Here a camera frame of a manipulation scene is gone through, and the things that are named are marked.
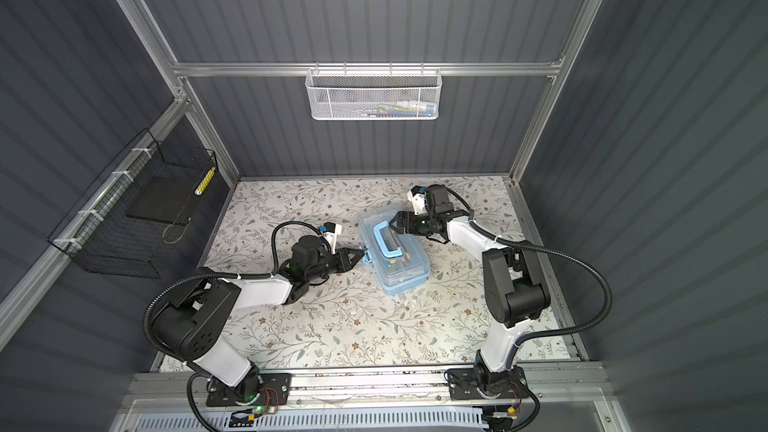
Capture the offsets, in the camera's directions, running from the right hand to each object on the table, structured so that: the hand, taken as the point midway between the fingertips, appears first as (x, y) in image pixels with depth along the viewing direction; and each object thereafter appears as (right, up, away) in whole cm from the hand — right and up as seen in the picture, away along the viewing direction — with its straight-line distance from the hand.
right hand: (402, 227), depth 93 cm
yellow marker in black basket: (-55, +12, -13) cm, 58 cm away
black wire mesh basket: (-65, +4, -21) cm, 69 cm away
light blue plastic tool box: (-2, -8, -8) cm, 12 cm away
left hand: (-12, -8, -5) cm, 15 cm away
